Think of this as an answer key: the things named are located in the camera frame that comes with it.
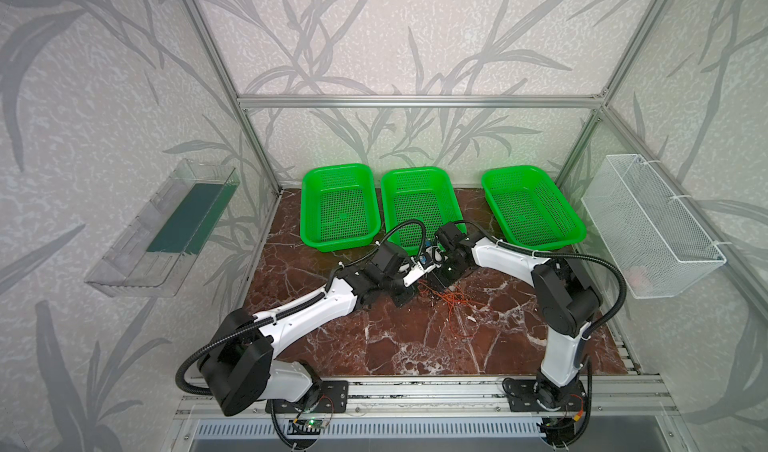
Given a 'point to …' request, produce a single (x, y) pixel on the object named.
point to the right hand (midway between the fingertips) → (434, 274)
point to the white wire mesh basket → (657, 248)
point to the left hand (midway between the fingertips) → (420, 276)
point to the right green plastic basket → (526, 209)
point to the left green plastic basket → (338, 206)
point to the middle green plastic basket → (420, 194)
